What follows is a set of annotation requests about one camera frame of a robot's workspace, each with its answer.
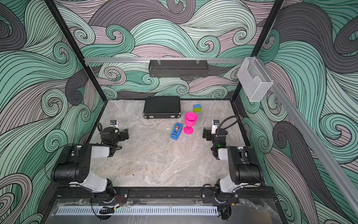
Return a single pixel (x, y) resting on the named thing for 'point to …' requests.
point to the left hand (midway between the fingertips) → (120, 128)
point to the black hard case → (162, 107)
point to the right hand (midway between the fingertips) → (210, 127)
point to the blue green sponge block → (196, 108)
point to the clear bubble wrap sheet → (146, 147)
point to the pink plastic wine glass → (190, 119)
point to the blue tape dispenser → (177, 129)
